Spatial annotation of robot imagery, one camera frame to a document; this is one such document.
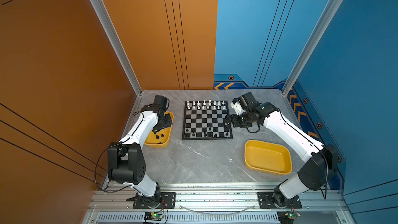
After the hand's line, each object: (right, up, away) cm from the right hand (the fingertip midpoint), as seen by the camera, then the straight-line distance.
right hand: (229, 123), depth 81 cm
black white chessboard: (-13, 0, +19) cm, 23 cm away
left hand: (-35, -1, +8) cm, 36 cm away
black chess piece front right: (-6, -9, +13) cm, 17 cm away
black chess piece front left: (-13, -8, +13) cm, 20 cm away
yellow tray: (-39, -11, +13) cm, 43 cm away
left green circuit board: (-36, -42, -10) cm, 56 cm away
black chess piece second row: (-9, -5, +16) cm, 19 cm away
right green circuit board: (+25, -41, -11) cm, 50 cm away
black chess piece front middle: (-9, -8, +13) cm, 17 cm away
